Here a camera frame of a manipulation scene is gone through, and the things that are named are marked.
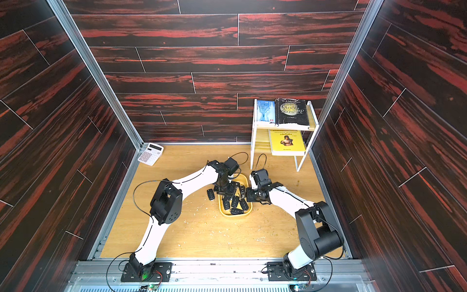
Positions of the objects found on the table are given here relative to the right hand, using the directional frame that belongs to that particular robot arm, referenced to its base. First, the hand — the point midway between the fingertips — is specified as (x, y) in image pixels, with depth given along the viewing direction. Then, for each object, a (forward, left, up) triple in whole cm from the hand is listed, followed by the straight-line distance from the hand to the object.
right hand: (252, 194), depth 93 cm
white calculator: (+26, +64, -1) cm, 69 cm away
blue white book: (+30, -5, +31) cm, 43 cm away
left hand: (-1, +10, -1) cm, 10 cm away
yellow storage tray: (-5, +9, -2) cm, 10 cm away
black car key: (0, +22, -2) cm, 22 cm away
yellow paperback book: (+23, -18, +15) cm, 33 cm away
